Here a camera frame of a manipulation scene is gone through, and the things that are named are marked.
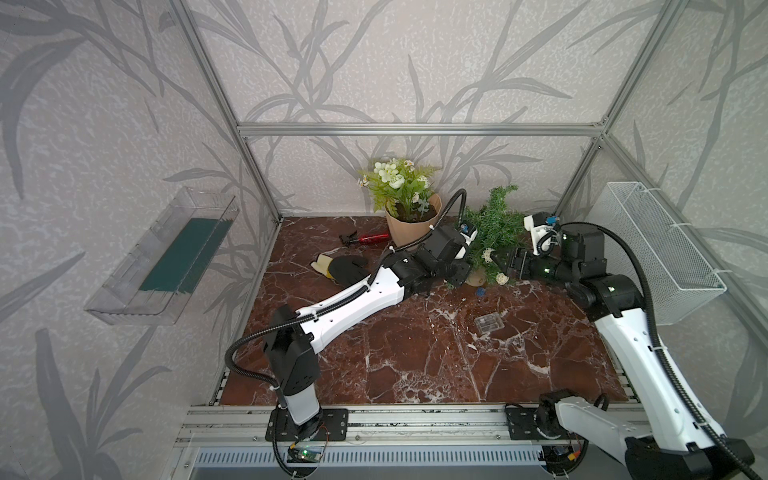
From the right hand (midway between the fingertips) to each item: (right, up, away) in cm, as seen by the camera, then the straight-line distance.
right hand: (499, 253), depth 71 cm
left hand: (-7, -3, +5) cm, 9 cm away
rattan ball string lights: (+4, -7, +10) cm, 13 cm away
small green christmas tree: (+2, +6, +6) cm, 9 cm away
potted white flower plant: (-24, +19, +19) cm, 36 cm away
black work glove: (-43, -7, +30) cm, 53 cm away
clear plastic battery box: (+3, -23, +21) cm, 31 cm away
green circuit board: (-47, -48, 0) cm, 67 cm away
